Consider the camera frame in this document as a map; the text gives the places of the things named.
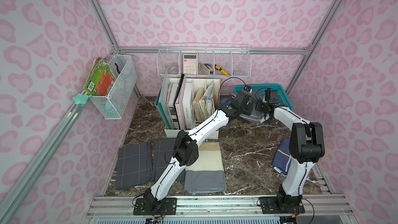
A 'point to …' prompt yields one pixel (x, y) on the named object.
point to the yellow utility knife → (222, 70)
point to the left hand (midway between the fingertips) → (248, 100)
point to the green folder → (160, 102)
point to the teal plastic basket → (283, 98)
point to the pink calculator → (189, 64)
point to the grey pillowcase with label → (255, 115)
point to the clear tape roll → (174, 70)
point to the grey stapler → (207, 68)
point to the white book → (187, 102)
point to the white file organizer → (206, 97)
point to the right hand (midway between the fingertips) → (259, 102)
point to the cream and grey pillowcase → (207, 174)
